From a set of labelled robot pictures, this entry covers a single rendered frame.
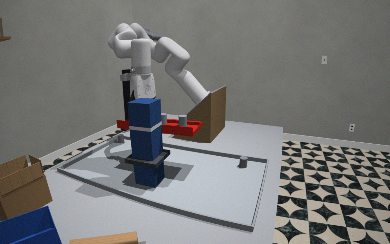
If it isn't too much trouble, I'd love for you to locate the blue open bin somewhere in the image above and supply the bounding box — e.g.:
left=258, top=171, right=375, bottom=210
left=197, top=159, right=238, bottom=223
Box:
left=0, top=206, right=62, bottom=244

